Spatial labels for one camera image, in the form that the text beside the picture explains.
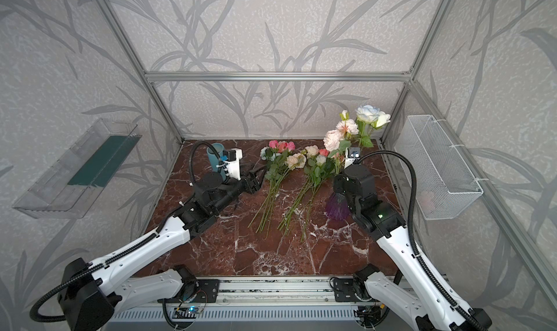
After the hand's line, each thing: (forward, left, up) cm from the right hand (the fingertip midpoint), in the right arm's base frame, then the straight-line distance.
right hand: (345, 160), depth 72 cm
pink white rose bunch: (+19, +6, -27) cm, 34 cm away
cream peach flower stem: (+21, +17, -26) cm, 37 cm away
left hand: (-1, +27, +2) cm, 27 cm away
